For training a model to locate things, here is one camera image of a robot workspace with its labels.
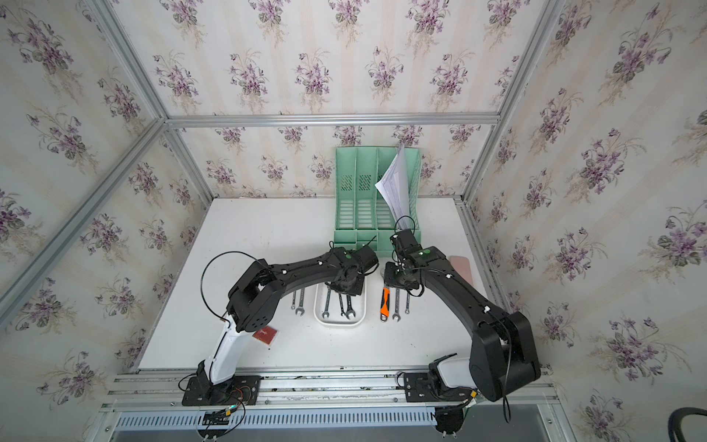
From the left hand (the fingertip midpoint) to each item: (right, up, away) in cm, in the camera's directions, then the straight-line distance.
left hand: (355, 293), depth 93 cm
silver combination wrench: (+14, -3, -3) cm, 15 cm away
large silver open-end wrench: (-18, -4, -5) cm, 19 cm away
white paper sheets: (+14, +36, -1) cm, 39 cm away
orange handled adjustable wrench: (+10, -2, -4) cm, 11 cm away
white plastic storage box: (+1, -2, -4) cm, 5 cm away
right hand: (+12, +6, -8) cm, 16 cm away
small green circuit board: (-36, -27, -21) cm, 50 cm away
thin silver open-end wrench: (+17, -4, -4) cm, 18 cm away
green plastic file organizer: (+3, +28, +23) cm, 36 cm away
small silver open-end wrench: (-9, -5, -5) cm, 12 cm away
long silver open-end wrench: (-2, -4, -4) cm, 6 cm away
